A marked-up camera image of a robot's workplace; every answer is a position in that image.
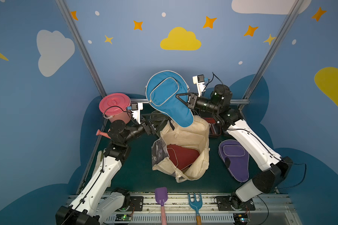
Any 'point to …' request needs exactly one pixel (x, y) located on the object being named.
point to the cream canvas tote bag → (196, 137)
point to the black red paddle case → (215, 129)
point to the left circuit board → (123, 217)
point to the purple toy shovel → (161, 195)
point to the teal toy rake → (196, 206)
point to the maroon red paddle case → (182, 157)
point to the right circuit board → (241, 219)
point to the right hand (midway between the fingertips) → (179, 94)
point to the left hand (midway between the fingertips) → (163, 117)
